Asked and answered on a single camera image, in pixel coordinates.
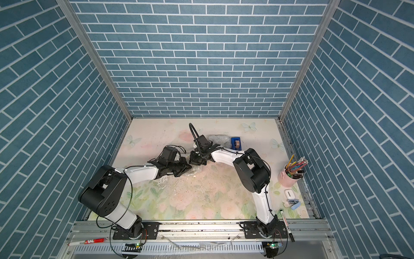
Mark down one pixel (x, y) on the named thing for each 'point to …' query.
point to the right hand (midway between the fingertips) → (189, 162)
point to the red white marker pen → (87, 242)
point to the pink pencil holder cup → (285, 181)
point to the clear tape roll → (237, 144)
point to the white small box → (289, 193)
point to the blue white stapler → (296, 203)
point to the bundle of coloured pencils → (294, 169)
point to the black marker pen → (290, 234)
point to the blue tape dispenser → (233, 141)
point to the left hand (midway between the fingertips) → (196, 167)
